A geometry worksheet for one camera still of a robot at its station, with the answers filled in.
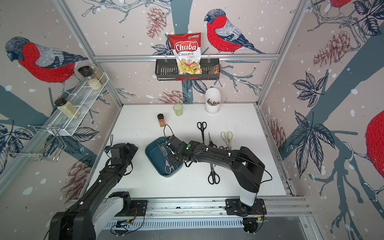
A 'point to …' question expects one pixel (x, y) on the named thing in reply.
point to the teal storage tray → (157, 150)
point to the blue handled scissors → (223, 147)
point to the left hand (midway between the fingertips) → (134, 145)
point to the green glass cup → (178, 109)
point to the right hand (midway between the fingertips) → (173, 158)
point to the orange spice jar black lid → (160, 117)
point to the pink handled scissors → (168, 167)
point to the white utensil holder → (212, 100)
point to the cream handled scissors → (228, 137)
